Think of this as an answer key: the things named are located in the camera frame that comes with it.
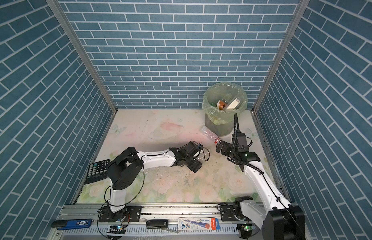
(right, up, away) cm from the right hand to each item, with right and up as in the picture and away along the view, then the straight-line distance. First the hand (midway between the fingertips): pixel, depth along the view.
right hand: (222, 145), depth 84 cm
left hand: (-14, -13, +7) cm, 20 cm away
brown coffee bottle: (+2, +24, +13) cm, 27 cm away
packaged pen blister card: (-14, -36, -13) cm, 41 cm away
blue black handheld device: (-74, -34, -16) cm, 83 cm away
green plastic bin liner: (+10, +30, +13) cm, 34 cm away
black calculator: (-73, -16, +3) cm, 75 cm away
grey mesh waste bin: (+3, +8, +15) cm, 18 cm away
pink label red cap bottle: (-5, +5, +17) cm, 19 cm away
